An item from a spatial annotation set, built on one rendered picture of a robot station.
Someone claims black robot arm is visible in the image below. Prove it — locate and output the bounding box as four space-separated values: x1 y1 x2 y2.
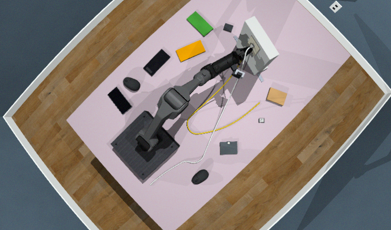
135 57 245 152

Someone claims green flat rectangular block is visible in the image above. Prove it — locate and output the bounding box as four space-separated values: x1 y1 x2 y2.
187 11 213 36

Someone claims black computer mouse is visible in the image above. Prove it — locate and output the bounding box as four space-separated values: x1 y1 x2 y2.
192 170 209 184

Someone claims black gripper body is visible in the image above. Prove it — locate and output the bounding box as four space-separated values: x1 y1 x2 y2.
224 50 241 67

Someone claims orange flat rectangular block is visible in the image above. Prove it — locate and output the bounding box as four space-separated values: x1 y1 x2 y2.
176 40 205 62

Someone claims beige wall plate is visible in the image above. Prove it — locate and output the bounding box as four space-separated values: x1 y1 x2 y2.
247 36 260 56

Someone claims tan flat rectangular block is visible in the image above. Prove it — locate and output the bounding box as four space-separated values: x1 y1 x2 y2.
266 88 287 106

